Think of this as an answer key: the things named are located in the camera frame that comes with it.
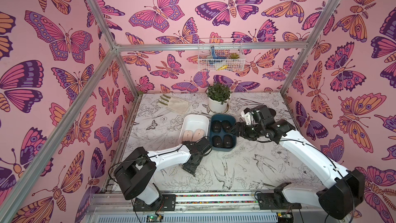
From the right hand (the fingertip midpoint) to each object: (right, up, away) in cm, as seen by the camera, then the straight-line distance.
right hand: (234, 131), depth 77 cm
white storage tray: (-23, +2, +26) cm, 35 cm away
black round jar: (+31, +9, +26) cm, 41 cm away
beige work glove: (-36, +14, +37) cm, 54 cm away
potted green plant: (-6, +20, +19) cm, 28 cm away
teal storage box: (+4, +4, +23) cm, 23 cm away
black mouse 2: (-1, 0, +22) cm, 22 cm away
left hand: (-16, -18, +9) cm, 26 cm away
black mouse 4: (-1, -9, +15) cm, 17 cm away
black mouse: (-7, 0, +21) cm, 22 cm away
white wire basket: (-4, +44, +17) cm, 48 cm away
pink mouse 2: (-19, -5, +17) cm, 26 cm away
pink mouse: (-25, -6, +17) cm, 31 cm away
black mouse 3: (-7, -9, +17) cm, 20 cm away
